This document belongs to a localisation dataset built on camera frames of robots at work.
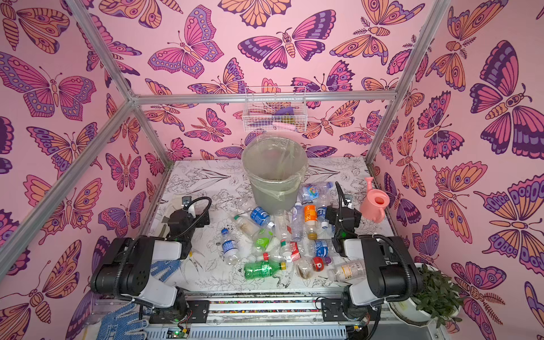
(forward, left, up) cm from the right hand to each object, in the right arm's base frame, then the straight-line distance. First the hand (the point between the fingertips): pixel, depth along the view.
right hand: (345, 206), depth 93 cm
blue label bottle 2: (-19, +12, -3) cm, 23 cm away
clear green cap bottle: (-7, +43, -7) cm, 44 cm away
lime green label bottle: (-15, +35, -2) cm, 38 cm away
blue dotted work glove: (-45, +84, -7) cm, 96 cm away
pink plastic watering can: (-1, -11, +2) cm, 11 cm away
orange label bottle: (-4, +15, -2) cm, 16 cm away
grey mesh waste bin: (+18, +31, +6) cm, 37 cm away
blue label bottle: (-5, +37, -2) cm, 37 cm away
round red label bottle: (-24, +18, -7) cm, 31 cm away
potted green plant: (-38, -17, +11) cm, 43 cm away
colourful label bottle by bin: (+9, +13, -2) cm, 16 cm away
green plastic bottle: (-27, +34, -2) cm, 44 cm away
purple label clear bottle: (-6, +21, -4) cm, 22 cm away
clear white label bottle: (-26, +3, -2) cm, 27 cm away
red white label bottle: (-20, +22, -3) cm, 30 cm away
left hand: (-1, +66, 0) cm, 66 cm away
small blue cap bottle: (-19, +48, -2) cm, 52 cm away
